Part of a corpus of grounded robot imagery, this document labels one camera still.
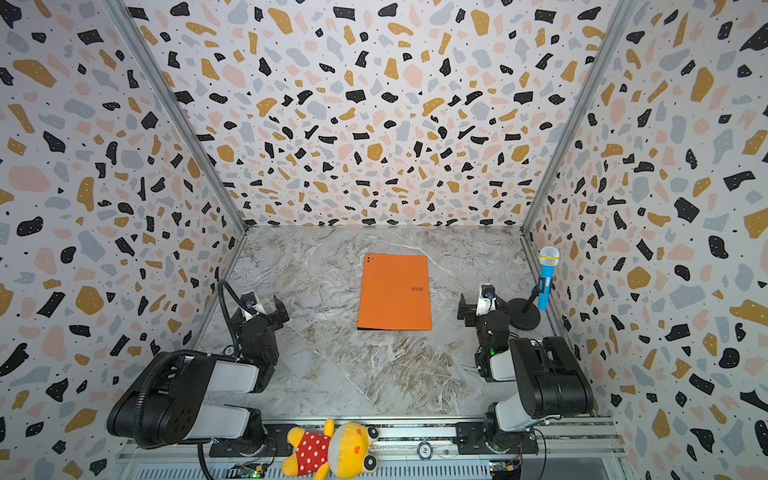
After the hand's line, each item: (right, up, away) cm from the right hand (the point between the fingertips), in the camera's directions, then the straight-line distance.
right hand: (477, 289), depth 90 cm
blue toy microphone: (+16, +9, -11) cm, 22 cm away
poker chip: (-17, -38, -17) cm, 45 cm away
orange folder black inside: (-26, -3, +14) cm, 29 cm away
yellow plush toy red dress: (-36, -33, -24) cm, 54 cm away
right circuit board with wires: (+2, -41, -18) cm, 45 cm away
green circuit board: (-59, -41, -20) cm, 74 cm away
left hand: (-64, -3, -4) cm, 65 cm away
